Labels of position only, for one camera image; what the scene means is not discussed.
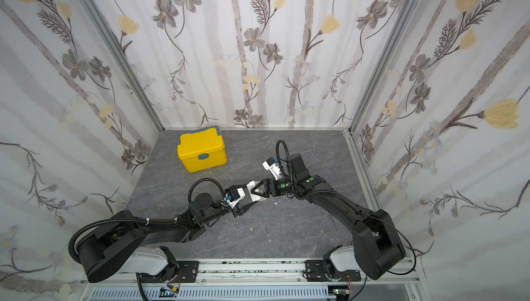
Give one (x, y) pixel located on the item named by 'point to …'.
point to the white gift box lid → (254, 197)
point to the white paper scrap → (250, 228)
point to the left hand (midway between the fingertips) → (253, 191)
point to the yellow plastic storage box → (202, 148)
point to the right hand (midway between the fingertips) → (260, 191)
